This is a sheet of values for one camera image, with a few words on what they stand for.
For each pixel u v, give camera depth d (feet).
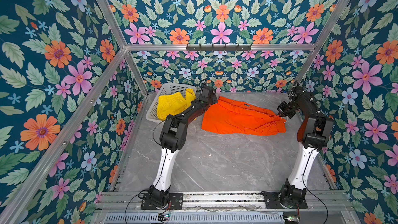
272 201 2.41
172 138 1.97
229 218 2.51
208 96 2.69
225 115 3.35
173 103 3.45
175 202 2.41
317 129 2.06
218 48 3.05
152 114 3.23
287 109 2.82
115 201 2.46
